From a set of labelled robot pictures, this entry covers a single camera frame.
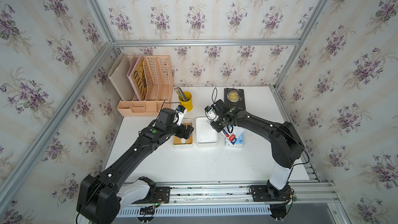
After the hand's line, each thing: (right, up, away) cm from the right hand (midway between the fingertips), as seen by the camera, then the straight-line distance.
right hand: (217, 123), depth 91 cm
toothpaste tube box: (+5, -5, -5) cm, 9 cm away
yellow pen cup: (-19, +11, +8) cm, 23 cm away
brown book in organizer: (-49, +27, +3) cm, 57 cm away
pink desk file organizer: (-42, +34, +22) cm, 59 cm away
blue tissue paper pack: (+12, -6, -3) cm, 14 cm away
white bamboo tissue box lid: (-24, -11, -1) cm, 26 cm away
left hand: (-17, 0, -12) cm, 21 cm away
